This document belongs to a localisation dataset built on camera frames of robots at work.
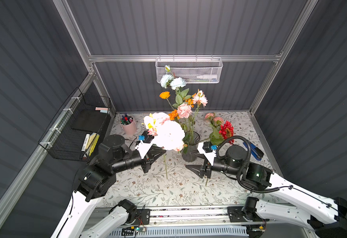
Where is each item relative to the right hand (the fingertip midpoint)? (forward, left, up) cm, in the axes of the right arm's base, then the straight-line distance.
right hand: (191, 159), depth 59 cm
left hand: (0, +11, +6) cm, 13 cm away
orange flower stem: (+24, +8, +1) cm, 25 cm away
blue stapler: (+20, -44, -29) cm, 57 cm away
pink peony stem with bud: (+11, -11, +2) cm, 15 cm away
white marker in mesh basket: (+55, -12, +3) cm, 57 cm away
